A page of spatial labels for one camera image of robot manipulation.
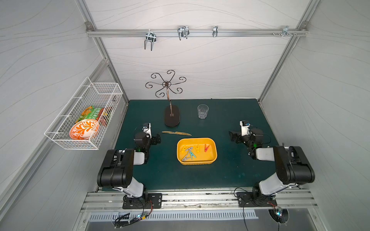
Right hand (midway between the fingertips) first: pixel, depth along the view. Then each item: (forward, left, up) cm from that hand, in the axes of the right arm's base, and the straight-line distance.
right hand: (237, 129), depth 95 cm
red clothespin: (-12, +21, -5) cm, 25 cm away
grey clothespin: (-14, +32, -4) cm, 36 cm away
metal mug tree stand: (+14, +47, -2) cm, 49 cm away
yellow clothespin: (-13, +27, -5) cm, 30 cm away
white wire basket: (+2, +80, +26) cm, 84 cm away
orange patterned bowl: (-22, +78, +28) cm, 86 cm away
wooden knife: (0, +42, -7) cm, 42 cm away
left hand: (-5, +56, +1) cm, 57 cm away
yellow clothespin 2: (-14, +35, -4) cm, 38 cm away
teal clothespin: (-17, +30, -4) cm, 35 cm away
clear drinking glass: (+19, +23, -4) cm, 30 cm away
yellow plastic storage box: (-15, +27, -5) cm, 31 cm away
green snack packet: (-14, +78, +31) cm, 85 cm away
